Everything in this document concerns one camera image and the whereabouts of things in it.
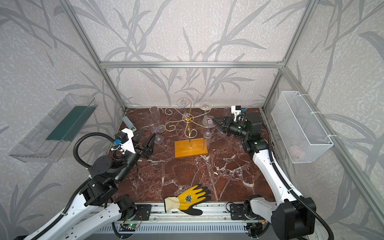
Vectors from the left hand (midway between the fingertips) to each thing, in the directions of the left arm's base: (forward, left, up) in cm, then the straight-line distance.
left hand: (151, 128), depth 60 cm
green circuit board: (-30, +13, -38) cm, 50 cm away
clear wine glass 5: (+21, -11, -5) cm, 24 cm away
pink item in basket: (-2, -68, -17) cm, 70 cm away
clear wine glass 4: (+18, +9, -39) cm, 44 cm away
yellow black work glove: (-20, -13, -35) cm, 43 cm away
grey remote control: (+28, +31, -35) cm, 55 cm away
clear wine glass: (+8, -24, -5) cm, 25 cm away
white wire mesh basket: (-1, -63, -3) cm, 63 cm away
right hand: (+10, -25, -4) cm, 28 cm away
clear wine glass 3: (+27, +9, -20) cm, 35 cm away
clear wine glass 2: (+26, -36, -18) cm, 48 cm away
